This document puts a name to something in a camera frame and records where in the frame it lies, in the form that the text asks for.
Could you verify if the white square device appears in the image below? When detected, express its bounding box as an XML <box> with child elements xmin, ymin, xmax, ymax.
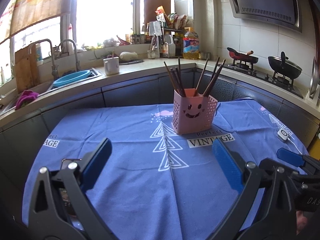
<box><xmin>277</xmin><ymin>128</ymin><xmax>290</xmax><ymax>142</ymax></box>

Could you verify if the yellow cooking oil bottle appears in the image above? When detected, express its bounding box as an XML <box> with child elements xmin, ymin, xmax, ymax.
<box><xmin>183</xmin><ymin>27</ymin><xmax>200</xmax><ymax>60</ymax></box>

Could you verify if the right hand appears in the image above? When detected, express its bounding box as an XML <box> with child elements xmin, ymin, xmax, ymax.
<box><xmin>296</xmin><ymin>211</ymin><xmax>308</xmax><ymax>234</ymax></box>

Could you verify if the wooden cutting board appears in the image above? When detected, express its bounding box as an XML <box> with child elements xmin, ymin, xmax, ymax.
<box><xmin>14</xmin><ymin>45</ymin><xmax>40</xmax><ymax>94</ymax></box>

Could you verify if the left steel faucet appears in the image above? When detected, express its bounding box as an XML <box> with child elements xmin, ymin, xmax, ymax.
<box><xmin>28</xmin><ymin>38</ymin><xmax>59</xmax><ymax>80</ymax></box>

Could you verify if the red frying pan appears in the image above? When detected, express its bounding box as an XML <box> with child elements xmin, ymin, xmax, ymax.
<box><xmin>227</xmin><ymin>47</ymin><xmax>259</xmax><ymax>64</ymax></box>

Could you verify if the steel faucet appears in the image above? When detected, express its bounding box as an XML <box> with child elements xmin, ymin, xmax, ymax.
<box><xmin>59</xmin><ymin>38</ymin><xmax>80</xmax><ymax>72</ymax></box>
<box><xmin>28</xmin><ymin>38</ymin><xmax>59</xmax><ymax>80</ymax></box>

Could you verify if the black wok with lid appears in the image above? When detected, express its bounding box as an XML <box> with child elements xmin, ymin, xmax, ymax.
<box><xmin>268</xmin><ymin>51</ymin><xmax>302</xmax><ymax>80</ymax></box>

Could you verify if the steel range hood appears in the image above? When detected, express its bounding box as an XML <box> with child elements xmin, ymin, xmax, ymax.
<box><xmin>229</xmin><ymin>0</ymin><xmax>302</xmax><ymax>33</ymax></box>

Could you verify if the dark chopstick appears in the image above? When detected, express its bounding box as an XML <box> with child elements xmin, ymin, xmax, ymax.
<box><xmin>203</xmin><ymin>59</ymin><xmax>226</xmax><ymax>97</ymax></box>
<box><xmin>203</xmin><ymin>56</ymin><xmax>221</xmax><ymax>97</ymax></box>

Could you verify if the smartphone under gripper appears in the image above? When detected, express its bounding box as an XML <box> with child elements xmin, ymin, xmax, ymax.
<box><xmin>58</xmin><ymin>157</ymin><xmax>85</xmax><ymax>230</ymax></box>

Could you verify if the right steel faucet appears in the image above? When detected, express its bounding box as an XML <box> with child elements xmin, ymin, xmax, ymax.
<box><xmin>59</xmin><ymin>38</ymin><xmax>80</xmax><ymax>72</ymax></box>

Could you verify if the pink perforated utensil holder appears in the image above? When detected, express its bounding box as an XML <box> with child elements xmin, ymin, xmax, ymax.
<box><xmin>172</xmin><ymin>88</ymin><xmax>218</xmax><ymax>135</ymax></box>

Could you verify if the brown chopstick bundle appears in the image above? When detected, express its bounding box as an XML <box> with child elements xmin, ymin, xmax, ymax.
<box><xmin>175</xmin><ymin>67</ymin><xmax>185</xmax><ymax>97</ymax></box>
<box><xmin>170</xmin><ymin>68</ymin><xmax>183</xmax><ymax>96</ymax></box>
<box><xmin>194</xmin><ymin>58</ymin><xmax>209</xmax><ymax>96</ymax></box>
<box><xmin>177</xmin><ymin>58</ymin><xmax>185</xmax><ymax>97</ymax></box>

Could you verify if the blue patterned tablecloth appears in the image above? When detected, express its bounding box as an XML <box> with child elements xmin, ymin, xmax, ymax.
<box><xmin>22</xmin><ymin>99</ymin><xmax>307</xmax><ymax>239</ymax></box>

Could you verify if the black gas stove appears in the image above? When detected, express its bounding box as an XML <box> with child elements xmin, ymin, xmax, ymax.
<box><xmin>224</xmin><ymin>63</ymin><xmax>303</xmax><ymax>99</ymax></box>

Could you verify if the white mug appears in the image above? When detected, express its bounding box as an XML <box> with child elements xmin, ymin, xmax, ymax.
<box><xmin>103</xmin><ymin>57</ymin><xmax>119</xmax><ymax>75</ymax></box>

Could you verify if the white jug bottle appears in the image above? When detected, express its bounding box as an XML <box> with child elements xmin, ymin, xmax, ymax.
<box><xmin>163</xmin><ymin>33</ymin><xmax>176</xmax><ymax>58</ymax></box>

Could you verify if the slanted brown chopstick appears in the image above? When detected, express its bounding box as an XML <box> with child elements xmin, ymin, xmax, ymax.
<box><xmin>164</xmin><ymin>62</ymin><xmax>179</xmax><ymax>94</ymax></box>

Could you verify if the patterned roller blind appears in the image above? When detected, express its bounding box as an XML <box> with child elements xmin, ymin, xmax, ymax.
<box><xmin>1</xmin><ymin>0</ymin><xmax>72</xmax><ymax>43</ymax></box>

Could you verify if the blue plastic basin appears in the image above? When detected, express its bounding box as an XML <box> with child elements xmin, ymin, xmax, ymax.
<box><xmin>53</xmin><ymin>70</ymin><xmax>91</xmax><ymax>87</ymax></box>

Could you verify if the magenta cloth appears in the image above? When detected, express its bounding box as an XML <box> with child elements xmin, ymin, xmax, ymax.
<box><xmin>15</xmin><ymin>90</ymin><xmax>39</xmax><ymax>110</ymax></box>

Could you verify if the white cable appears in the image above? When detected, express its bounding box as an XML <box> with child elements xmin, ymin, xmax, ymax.
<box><xmin>287</xmin><ymin>137</ymin><xmax>303</xmax><ymax>156</ymax></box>

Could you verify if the brown cardboard panel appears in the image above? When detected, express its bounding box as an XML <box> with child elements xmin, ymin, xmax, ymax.
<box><xmin>143</xmin><ymin>0</ymin><xmax>171</xmax><ymax>25</ymax></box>

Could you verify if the black spice rack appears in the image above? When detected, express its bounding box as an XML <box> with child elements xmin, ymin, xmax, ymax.
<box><xmin>162</xmin><ymin>28</ymin><xmax>183</xmax><ymax>58</ymax></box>

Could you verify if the reddish chopstick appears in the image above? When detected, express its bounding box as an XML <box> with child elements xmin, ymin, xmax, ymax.
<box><xmin>208</xmin><ymin>62</ymin><xmax>225</xmax><ymax>93</ymax></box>

